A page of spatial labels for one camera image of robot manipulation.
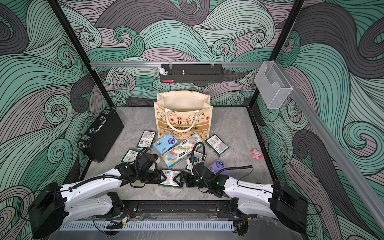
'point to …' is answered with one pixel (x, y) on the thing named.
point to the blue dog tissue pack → (166, 142)
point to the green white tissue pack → (172, 178)
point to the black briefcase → (98, 137)
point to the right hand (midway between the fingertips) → (177, 182)
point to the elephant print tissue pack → (182, 149)
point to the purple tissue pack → (219, 165)
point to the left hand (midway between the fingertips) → (163, 178)
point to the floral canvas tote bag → (181, 114)
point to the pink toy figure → (256, 154)
